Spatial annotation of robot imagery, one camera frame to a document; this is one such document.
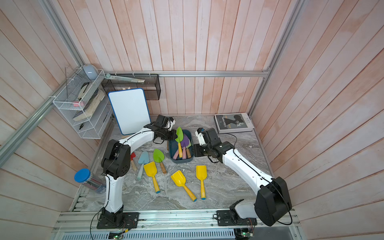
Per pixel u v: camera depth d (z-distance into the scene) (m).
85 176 0.69
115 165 0.55
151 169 0.90
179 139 0.99
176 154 0.95
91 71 0.82
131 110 0.89
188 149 0.98
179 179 0.86
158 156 0.97
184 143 1.01
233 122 1.11
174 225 0.73
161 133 0.71
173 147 0.99
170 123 0.84
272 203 0.40
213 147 0.62
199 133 0.74
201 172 0.90
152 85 1.03
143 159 0.95
